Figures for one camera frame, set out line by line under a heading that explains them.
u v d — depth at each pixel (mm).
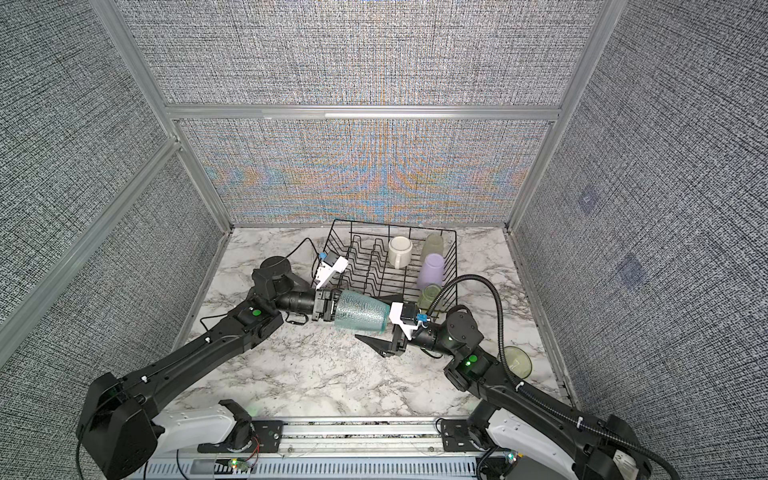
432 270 898
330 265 616
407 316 500
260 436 731
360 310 557
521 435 570
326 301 584
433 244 986
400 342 557
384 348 549
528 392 487
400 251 1003
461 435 732
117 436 390
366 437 748
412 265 1064
